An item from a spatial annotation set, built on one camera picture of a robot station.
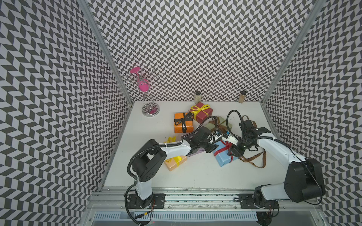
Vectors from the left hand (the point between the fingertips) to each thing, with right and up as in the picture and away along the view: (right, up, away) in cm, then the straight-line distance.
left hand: (214, 142), depth 87 cm
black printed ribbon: (-16, +15, +12) cm, 25 cm away
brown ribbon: (+5, +10, +9) cm, 14 cm away
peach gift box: (-25, -11, -7) cm, 28 cm away
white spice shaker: (-9, +31, +25) cm, 41 cm away
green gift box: (-2, +9, +7) cm, 12 cm away
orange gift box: (-23, +7, +9) cm, 26 cm away
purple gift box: (-9, -5, -2) cm, 10 cm away
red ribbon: (+8, -2, -3) cm, 9 cm away
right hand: (+10, -5, -4) cm, 12 cm away
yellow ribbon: (-24, -10, -3) cm, 26 cm away
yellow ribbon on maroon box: (-10, +21, +18) cm, 29 cm away
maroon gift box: (-6, +19, +17) cm, 27 cm away
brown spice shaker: (+27, +32, +27) cm, 50 cm away
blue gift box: (+3, -6, -5) cm, 9 cm away
